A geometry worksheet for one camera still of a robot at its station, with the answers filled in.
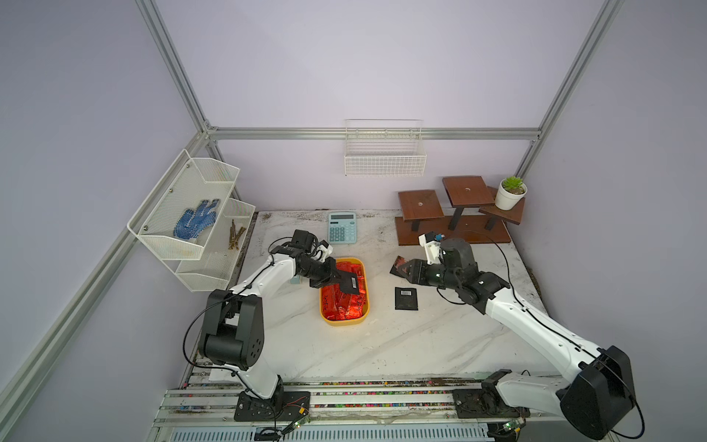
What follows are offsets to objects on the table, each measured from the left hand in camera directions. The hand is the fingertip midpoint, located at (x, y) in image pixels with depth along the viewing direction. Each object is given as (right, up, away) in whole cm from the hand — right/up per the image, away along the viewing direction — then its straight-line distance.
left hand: (342, 281), depth 87 cm
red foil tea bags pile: (-2, -8, -1) cm, 8 cm away
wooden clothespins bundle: (-39, +15, +8) cm, 43 cm away
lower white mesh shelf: (-42, +9, +7) cm, 43 cm away
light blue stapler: (-17, -1, +9) cm, 19 cm away
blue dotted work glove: (-42, +18, -10) cm, 47 cm away
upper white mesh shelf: (-48, +24, -5) cm, 54 cm away
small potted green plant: (+58, +30, +7) cm, 65 cm away
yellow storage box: (+6, +5, +11) cm, 14 cm away
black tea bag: (+2, -1, +2) cm, 3 cm away
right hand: (+18, +4, -7) cm, 20 cm away
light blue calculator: (-2, +18, +27) cm, 33 cm away
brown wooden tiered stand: (+54, +22, +24) cm, 63 cm away
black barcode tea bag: (+22, -8, +9) cm, 25 cm away
